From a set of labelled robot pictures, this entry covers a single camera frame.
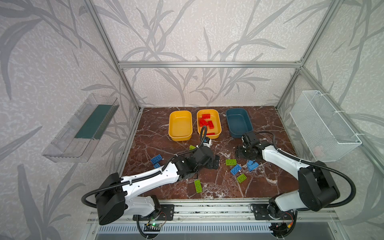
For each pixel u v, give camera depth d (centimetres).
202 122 105
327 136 64
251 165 87
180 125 102
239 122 114
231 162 91
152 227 72
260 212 73
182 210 76
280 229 73
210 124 108
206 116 117
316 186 43
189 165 57
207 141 68
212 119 112
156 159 92
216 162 69
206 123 108
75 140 64
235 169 88
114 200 39
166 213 73
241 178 85
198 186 81
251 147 69
